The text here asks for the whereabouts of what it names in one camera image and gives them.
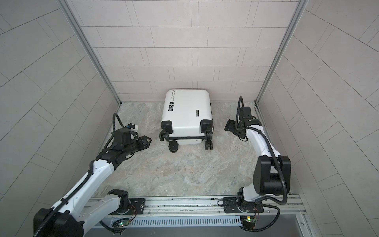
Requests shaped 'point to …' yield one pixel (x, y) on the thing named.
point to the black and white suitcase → (187, 118)
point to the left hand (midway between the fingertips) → (152, 138)
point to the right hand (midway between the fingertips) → (229, 128)
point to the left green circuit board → (124, 223)
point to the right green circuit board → (250, 219)
